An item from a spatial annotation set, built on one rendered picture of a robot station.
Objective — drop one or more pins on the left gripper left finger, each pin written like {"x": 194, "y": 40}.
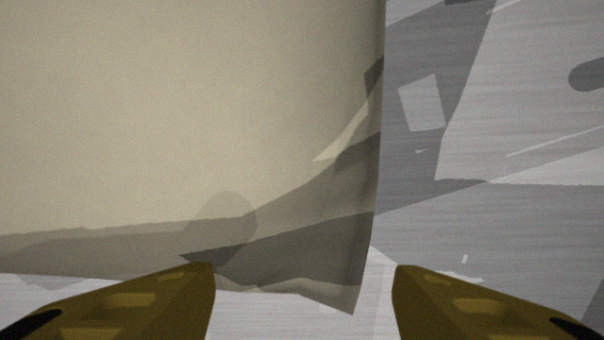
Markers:
{"x": 172, "y": 304}

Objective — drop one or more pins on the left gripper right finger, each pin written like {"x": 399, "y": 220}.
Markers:
{"x": 433, "y": 306}

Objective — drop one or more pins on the cream pillow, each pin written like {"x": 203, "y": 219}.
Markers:
{"x": 140, "y": 135}

